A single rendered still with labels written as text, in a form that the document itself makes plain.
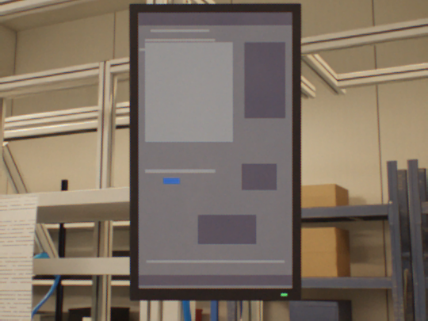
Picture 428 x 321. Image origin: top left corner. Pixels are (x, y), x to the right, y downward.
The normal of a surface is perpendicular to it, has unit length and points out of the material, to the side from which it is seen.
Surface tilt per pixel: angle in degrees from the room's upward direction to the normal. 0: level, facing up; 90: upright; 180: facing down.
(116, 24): 90
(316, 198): 90
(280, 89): 101
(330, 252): 90
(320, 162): 90
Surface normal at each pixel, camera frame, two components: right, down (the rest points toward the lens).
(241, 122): 0.00, 0.00
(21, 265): -0.41, -0.18
